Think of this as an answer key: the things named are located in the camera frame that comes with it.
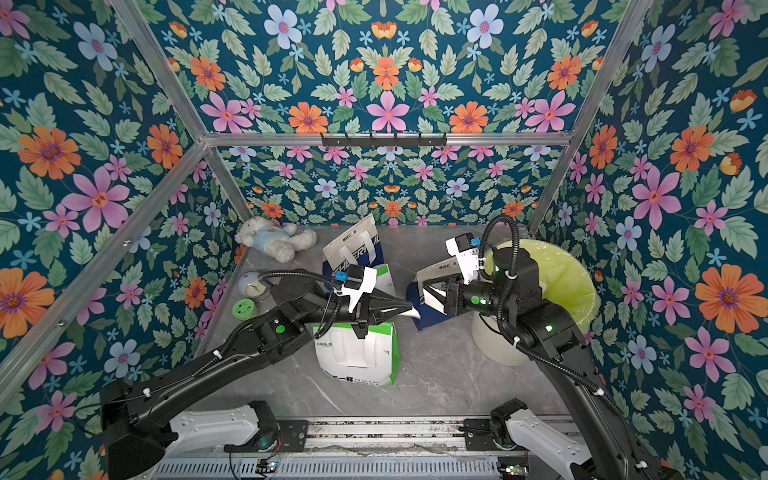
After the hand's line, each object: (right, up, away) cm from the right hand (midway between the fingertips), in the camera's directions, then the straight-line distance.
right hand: (431, 277), depth 60 cm
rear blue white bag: (-19, +8, +31) cm, 37 cm away
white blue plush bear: (-52, +10, +47) cm, 71 cm away
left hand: (-5, -5, -8) cm, 11 cm away
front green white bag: (-13, -21, +11) cm, 27 cm away
